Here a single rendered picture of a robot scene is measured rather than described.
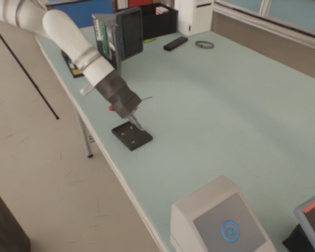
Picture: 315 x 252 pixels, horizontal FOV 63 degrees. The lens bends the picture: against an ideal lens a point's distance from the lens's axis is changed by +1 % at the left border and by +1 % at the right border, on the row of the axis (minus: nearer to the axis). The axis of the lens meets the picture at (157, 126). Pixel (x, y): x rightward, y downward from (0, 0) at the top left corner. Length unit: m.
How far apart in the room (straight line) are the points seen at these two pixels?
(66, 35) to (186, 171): 0.46
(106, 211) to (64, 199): 0.32
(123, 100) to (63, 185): 1.42
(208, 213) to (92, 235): 1.35
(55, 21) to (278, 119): 0.73
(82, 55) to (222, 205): 0.49
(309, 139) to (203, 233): 0.55
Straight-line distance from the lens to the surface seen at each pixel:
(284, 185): 0.73
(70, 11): 2.70
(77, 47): 0.70
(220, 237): 0.47
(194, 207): 0.46
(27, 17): 0.74
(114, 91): 0.68
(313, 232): 0.55
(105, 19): 1.10
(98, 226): 1.78
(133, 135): 0.79
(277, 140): 0.85
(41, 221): 1.91
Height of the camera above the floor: 1.53
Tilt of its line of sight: 40 degrees down
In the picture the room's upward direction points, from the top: straight up
